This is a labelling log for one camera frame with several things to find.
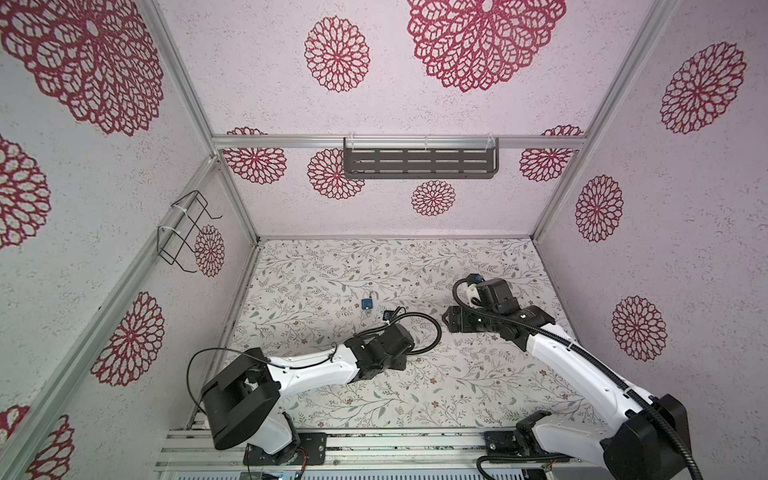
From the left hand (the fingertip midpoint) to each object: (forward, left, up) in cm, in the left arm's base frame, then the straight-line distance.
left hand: (398, 355), depth 85 cm
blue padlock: (+20, +9, -4) cm, 22 cm away
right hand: (+8, -16, +11) cm, 21 cm away
